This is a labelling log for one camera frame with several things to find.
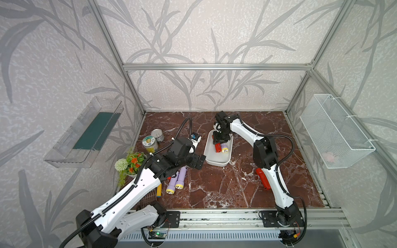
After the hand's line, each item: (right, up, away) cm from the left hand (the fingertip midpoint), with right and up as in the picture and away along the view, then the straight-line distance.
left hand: (198, 153), depth 74 cm
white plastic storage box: (+11, -7, +20) cm, 24 cm away
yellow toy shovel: (-21, -21, +7) cm, 31 cm away
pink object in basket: (+62, -1, -1) cm, 62 cm away
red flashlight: (-17, -16, +11) cm, 25 cm away
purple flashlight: (-15, -20, +8) cm, 26 cm away
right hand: (+9, +3, +26) cm, 28 cm away
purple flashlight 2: (-10, -17, +9) cm, 22 cm away
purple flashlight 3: (+15, -1, +22) cm, 27 cm away
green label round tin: (-30, +2, +18) cm, 35 cm away
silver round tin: (-28, +8, +26) cm, 39 cm away
